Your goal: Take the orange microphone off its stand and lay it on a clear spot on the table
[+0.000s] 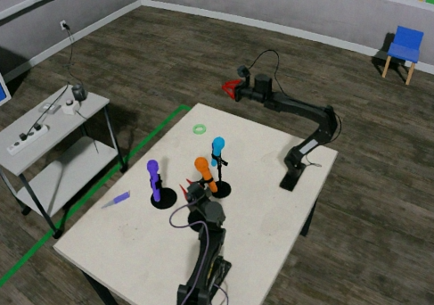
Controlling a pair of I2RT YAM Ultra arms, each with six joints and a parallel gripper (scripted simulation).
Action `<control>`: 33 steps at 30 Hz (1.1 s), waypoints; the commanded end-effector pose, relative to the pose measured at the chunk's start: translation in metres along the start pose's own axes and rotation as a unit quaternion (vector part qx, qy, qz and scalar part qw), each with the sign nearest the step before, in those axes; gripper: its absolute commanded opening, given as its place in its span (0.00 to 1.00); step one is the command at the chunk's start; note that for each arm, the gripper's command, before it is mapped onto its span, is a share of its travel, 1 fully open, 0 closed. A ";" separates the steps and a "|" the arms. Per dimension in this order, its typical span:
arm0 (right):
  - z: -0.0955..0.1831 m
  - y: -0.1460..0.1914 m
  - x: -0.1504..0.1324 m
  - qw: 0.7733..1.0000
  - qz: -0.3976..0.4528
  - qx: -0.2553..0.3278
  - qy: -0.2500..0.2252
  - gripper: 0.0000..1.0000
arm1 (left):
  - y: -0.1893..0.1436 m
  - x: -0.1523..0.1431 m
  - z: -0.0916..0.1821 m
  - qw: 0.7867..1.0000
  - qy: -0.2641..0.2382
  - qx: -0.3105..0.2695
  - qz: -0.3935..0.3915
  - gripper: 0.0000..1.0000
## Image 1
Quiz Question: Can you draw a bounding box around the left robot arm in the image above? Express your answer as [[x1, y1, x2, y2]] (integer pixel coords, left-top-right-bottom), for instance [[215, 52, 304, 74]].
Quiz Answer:
[[176, 202, 232, 305]]

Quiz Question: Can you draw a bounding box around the blue microphone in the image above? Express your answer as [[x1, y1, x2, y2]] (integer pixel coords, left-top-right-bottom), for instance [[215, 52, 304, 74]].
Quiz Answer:
[[211, 136, 225, 167]]

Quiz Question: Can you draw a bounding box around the orange microphone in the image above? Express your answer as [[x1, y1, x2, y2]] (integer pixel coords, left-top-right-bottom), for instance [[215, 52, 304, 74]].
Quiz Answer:
[[194, 157, 217, 193]]

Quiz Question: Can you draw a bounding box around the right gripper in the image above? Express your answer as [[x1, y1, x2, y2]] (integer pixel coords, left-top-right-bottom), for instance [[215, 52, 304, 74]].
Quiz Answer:
[[222, 67, 254, 103]]

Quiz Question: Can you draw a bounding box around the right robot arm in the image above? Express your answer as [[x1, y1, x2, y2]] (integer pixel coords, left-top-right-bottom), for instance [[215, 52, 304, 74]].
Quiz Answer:
[[250, 74, 338, 192]]

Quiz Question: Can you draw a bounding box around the purple microphone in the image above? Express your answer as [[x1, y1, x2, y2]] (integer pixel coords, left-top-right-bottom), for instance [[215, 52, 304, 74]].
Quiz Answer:
[[147, 160, 160, 202]]

